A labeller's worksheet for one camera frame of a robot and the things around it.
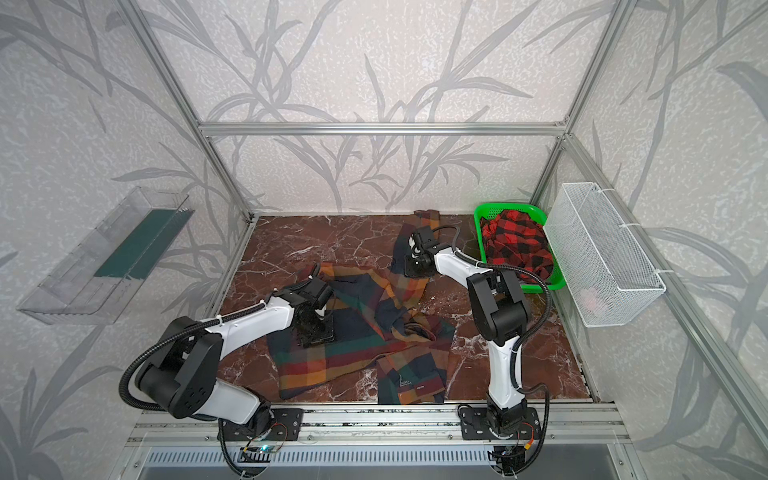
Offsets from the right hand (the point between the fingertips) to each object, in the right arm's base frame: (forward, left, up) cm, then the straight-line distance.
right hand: (409, 260), depth 101 cm
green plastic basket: (-8, -48, 0) cm, 48 cm away
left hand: (-24, +22, -3) cm, 32 cm away
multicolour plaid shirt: (-24, +9, -2) cm, 26 cm away
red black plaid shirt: (+7, -36, +3) cm, 37 cm away
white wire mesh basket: (-21, -40, +30) cm, 55 cm away
